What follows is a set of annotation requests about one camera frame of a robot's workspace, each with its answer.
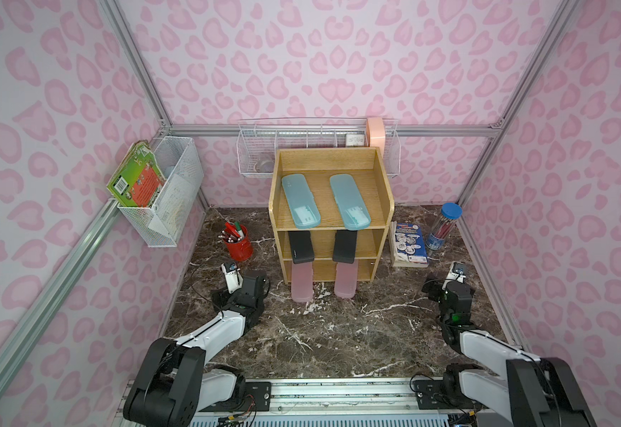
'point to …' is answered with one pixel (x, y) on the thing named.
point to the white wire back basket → (257, 138)
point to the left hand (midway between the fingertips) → (228, 281)
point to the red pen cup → (237, 243)
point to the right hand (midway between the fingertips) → (445, 274)
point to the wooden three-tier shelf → (366, 169)
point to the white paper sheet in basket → (173, 211)
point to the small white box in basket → (353, 140)
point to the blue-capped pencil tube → (450, 213)
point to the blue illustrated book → (408, 245)
